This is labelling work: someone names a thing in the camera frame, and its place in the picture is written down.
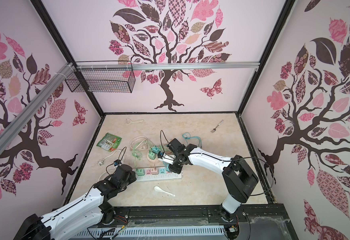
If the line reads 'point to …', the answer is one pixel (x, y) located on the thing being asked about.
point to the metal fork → (214, 129)
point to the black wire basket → (102, 80)
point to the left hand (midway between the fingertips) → (135, 176)
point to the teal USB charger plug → (155, 149)
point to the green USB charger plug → (151, 155)
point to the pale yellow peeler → (130, 121)
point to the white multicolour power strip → (154, 174)
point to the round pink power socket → (155, 160)
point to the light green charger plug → (140, 172)
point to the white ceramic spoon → (157, 188)
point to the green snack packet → (109, 142)
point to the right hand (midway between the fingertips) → (172, 164)
